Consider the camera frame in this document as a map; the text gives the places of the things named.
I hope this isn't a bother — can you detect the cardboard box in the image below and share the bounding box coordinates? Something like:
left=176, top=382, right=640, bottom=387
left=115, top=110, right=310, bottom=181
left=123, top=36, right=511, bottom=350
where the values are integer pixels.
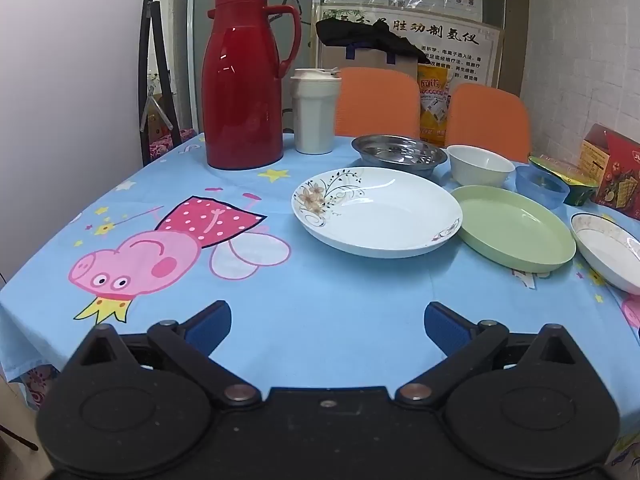
left=320, top=42, right=419, bottom=81

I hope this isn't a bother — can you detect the yellow snack bag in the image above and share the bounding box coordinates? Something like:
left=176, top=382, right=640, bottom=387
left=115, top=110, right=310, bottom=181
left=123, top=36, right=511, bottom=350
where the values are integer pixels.
left=416, top=64, right=463, bottom=147

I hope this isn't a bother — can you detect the small white rimmed plate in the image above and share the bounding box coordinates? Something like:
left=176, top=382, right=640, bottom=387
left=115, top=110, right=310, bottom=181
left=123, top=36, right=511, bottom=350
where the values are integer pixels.
left=570, top=212, right=640, bottom=296

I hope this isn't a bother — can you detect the calligraphy wall poster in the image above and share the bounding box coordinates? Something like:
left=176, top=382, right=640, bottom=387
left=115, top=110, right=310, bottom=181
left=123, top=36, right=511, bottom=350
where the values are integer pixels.
left=316, top=2, right=501, bottom=88

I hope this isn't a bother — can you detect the red cracker box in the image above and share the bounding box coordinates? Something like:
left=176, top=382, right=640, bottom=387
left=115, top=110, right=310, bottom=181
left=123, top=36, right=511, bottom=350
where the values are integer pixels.
left=580, top=123, right=640, bottom=221

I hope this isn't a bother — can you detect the instant noodle cup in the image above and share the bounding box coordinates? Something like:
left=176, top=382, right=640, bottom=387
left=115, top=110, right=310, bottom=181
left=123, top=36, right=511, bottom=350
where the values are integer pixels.
left=528, top=155, right=600, bottom=207

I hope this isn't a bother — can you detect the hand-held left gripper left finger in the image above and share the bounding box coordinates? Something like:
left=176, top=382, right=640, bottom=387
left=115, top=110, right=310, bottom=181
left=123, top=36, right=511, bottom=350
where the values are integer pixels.
left=65, top=301, right=262, bottom=407

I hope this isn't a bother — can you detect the small blue plastic bowl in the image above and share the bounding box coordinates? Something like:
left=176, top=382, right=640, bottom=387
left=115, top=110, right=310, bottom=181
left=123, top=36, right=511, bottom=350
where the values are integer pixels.
left=515, top=165, right=571, bottom=210

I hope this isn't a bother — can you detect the blue cartoon printed tablecloth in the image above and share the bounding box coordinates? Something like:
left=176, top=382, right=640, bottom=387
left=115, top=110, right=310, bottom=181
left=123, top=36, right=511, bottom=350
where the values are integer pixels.
left=0, top=130, right=640, bottom=461

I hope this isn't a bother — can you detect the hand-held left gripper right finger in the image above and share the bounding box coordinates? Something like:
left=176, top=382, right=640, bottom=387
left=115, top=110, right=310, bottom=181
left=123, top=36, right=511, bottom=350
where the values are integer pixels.
left=396, top=302, right=593, bottom=407

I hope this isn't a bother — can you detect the white tumbler with lid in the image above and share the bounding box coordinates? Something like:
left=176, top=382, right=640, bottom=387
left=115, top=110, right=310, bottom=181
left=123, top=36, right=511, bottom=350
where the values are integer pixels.
left=290, top=67, right=342, bottom=155

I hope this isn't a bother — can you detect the orange chair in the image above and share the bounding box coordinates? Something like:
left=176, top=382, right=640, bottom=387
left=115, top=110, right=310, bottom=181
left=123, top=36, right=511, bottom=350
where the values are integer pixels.
left=444, top=83, right=532, bottom=164
left=334, top=67, right=422, bottom=140

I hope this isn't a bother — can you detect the stainless steel bowl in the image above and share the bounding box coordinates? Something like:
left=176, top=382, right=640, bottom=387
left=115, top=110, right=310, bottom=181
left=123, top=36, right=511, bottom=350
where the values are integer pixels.
left=351, top=134, right=448, bottom=179

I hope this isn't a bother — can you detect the red thermos jug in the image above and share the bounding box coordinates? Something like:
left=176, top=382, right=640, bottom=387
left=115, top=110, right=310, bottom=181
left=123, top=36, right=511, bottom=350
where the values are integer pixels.
left=201, top=0, right=303, bottom=171

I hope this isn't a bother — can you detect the black metal stand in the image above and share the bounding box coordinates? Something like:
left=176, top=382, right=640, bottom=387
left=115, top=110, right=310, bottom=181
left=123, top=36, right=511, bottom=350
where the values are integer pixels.
left=137, top=0, right=183, bottom=168

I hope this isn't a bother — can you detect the white bowl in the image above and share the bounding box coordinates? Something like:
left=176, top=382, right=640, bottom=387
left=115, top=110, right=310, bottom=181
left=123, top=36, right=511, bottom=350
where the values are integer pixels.
left=446, top=144, right=516, bottom=189

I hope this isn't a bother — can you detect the white floral plate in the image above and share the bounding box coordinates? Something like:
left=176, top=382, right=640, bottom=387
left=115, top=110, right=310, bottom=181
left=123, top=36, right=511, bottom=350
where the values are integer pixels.
left=291, top=167, right=464, bottom=260

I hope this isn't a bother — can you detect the green plate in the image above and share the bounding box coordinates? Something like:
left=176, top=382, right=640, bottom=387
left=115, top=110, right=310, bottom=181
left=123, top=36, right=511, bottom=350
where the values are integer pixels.
left=451, top=185, right=577, bottom=273

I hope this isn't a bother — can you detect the black cloth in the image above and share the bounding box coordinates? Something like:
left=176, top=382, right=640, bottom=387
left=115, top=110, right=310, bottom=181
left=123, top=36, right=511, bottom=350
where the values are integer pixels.
left=315, top=17, right=425, bottom=58

